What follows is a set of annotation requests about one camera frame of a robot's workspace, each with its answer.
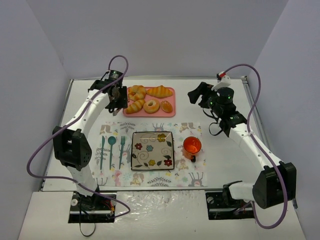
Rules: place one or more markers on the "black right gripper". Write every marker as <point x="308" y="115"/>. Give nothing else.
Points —
<point x="203" y="94"/>

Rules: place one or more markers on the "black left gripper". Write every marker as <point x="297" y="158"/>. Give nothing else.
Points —
<point x="119" y="101"/>

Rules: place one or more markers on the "small striped bread roll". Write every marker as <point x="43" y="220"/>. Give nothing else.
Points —
<point x="135" y="106"/>

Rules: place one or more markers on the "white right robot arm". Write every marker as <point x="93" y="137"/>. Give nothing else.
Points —
<point x="276" y="183"/>

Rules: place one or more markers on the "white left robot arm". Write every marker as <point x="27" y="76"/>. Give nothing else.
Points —
<point x="71" y="146"/>

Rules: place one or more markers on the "twisted croissant bread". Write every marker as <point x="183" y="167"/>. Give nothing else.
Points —
<point x="137" y="92"/>

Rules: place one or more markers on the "long striped bread roll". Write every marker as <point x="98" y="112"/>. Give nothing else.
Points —
<point x="159" y="92"/>

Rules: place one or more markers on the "teal plastic spoon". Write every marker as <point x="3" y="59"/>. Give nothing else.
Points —
<point x="111" y="141"/>

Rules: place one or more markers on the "teal plastic knife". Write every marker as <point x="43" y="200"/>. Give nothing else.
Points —
<point x="102" y="152"/>

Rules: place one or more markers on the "teal plastic fork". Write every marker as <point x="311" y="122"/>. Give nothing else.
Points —
<point x="121" y="149"/>

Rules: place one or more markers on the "small round bun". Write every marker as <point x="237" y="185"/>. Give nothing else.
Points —
<point x="166" y="106"/>

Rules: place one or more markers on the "pink plastic tray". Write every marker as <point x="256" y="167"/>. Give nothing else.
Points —
<point x="160" y="113"/>

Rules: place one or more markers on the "orange translucent mug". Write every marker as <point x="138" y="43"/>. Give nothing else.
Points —
<point x="191" y="147"/>

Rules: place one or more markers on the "square floral ceramic plate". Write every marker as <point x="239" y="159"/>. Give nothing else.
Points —
<point x="152" y="151"/>

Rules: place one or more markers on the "floral paper placemat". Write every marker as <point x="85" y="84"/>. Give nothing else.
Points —
<point x="185" y="173"/>

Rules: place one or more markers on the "glazed ring donut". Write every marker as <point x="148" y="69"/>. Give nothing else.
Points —
<point x="151" y="106"/>

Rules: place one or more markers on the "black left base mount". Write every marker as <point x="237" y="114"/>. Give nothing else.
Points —
<point x="90" y="209"/>

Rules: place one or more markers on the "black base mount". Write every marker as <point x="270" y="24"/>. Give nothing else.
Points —
<point x="218" y="209"/>
<point x="90" y="209"/>

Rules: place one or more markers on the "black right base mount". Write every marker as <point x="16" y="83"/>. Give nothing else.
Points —
<point x="218" y="209"/>

